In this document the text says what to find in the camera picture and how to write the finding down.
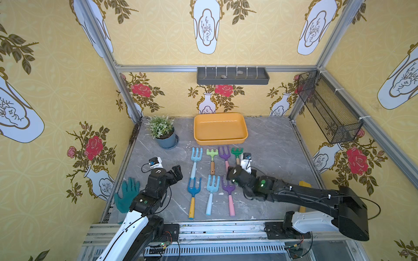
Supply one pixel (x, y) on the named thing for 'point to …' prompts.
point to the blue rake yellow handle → (193, 191)
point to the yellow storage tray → (220, 129)
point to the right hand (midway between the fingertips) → (235, 172)
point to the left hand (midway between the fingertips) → (175, 168)
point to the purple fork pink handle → (225, 156)
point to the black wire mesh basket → (335, 121)
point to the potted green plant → (160, 128)
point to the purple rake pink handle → (229, 188)
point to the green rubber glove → (129, 191)
